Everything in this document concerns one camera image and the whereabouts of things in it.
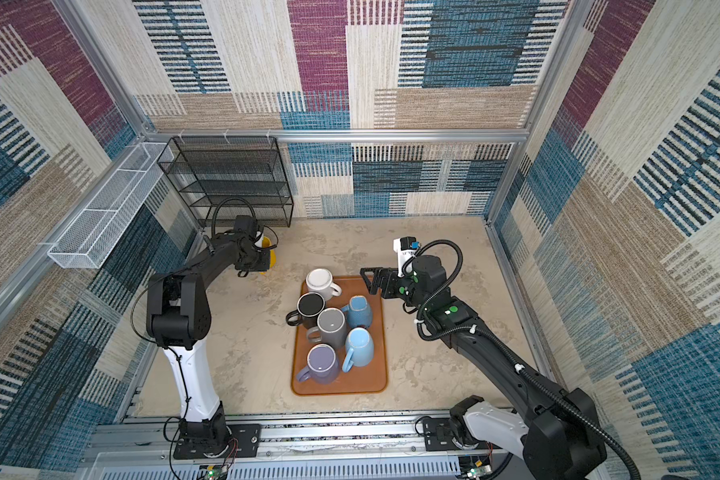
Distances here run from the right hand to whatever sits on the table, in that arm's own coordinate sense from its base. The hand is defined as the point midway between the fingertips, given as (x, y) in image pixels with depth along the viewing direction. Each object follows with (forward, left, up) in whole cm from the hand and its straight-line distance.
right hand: (373, 275), depth 77 cm
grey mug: (-9, +11, -11) cm, 18 cm away
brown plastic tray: (-19, +5, -22) cm, 30 cm away
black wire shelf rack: (+48, +58, -1) cm, 75 cm away
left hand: (+19, +36, -16) cm, 44 cm away
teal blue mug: (-4, +4, -12) cm, 13 cm away
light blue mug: (-13, +4, -14) cm, 20 cm away
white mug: (+9, +16, -15) cm, 23 cm away
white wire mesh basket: (+4, +66, +12) cm, 67 cm away
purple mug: (-17, +14, -13) cm, 26 cm away
